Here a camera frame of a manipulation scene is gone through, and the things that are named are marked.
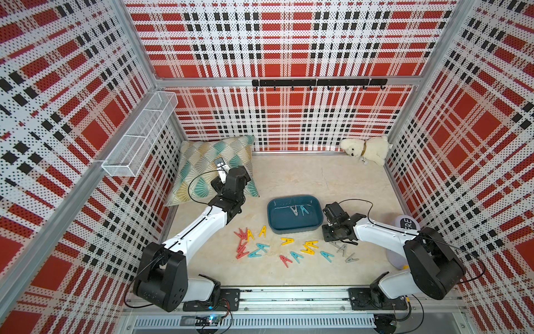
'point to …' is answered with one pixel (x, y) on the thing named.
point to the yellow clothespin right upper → (312, 243)
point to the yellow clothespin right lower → (309, 250)
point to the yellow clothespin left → (249, 234)
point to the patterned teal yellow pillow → (195, 168)
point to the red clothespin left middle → (240, 246)
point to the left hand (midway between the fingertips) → (233, 171)
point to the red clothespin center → (284, 259)
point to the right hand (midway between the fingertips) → (331, 232)
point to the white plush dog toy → (375, 149)
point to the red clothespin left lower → (240, 253)
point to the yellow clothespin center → (288, 241)
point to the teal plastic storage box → (293, 213)
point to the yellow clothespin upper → (263, 231)
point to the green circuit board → (213, 320)
